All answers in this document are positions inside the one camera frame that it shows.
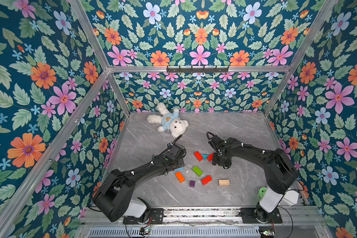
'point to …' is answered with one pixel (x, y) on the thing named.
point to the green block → (198, 172)
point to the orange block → (180, 178)
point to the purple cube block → (192, 184)
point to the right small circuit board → (267, 232)
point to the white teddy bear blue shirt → (169, 120)
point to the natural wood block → (224, 182)
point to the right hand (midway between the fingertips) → (219, 162)
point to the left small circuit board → (144, 231)
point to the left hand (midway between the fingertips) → (182, 161)
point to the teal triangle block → (205, 156)
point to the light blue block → (179, 169)
